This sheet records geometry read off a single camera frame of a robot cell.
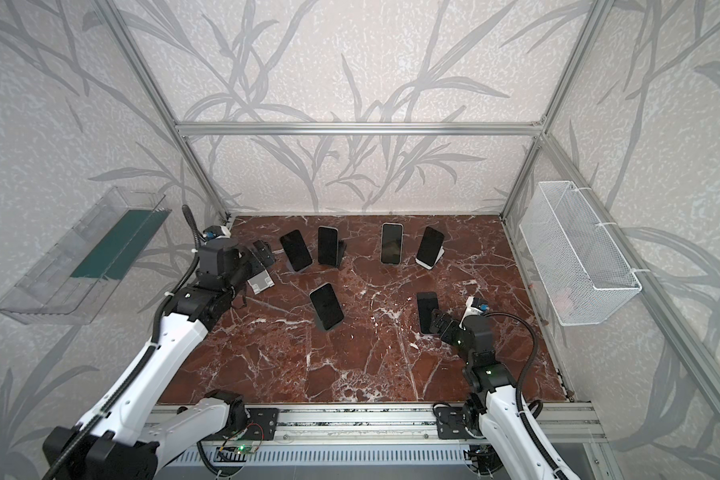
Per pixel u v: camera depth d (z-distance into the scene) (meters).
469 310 0.76
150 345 0.45
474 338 0.62
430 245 1.00
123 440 0.39
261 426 0.72
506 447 0.55
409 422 0.75
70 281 0.64
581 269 0.62
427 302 0.97
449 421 0.74
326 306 0.83
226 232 0.68
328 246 1.06
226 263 0.56
